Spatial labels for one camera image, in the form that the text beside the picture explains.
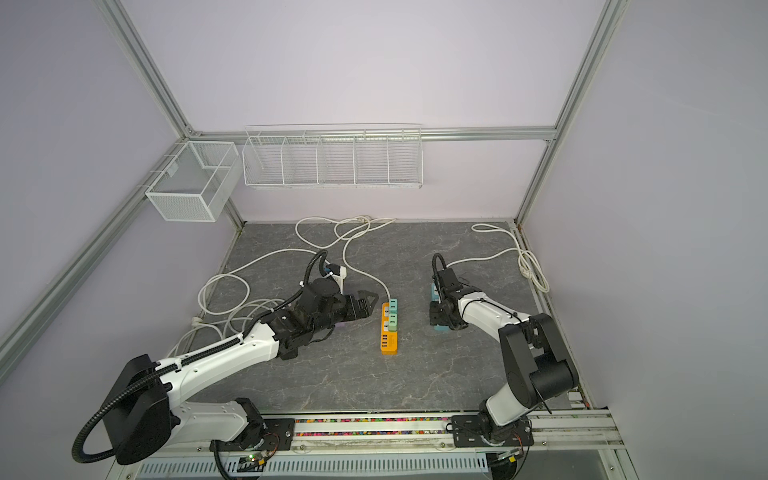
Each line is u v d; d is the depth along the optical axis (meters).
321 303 0.61
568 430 0.76
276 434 0.74
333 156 0.98
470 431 0.74
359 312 0.71
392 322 0.86
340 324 0.71
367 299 0.73
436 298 0.96
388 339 0.87
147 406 0.40
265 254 1.12
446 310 0.68
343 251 1.12
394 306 0.89
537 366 0.45
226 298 1.00
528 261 1.11
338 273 0.73
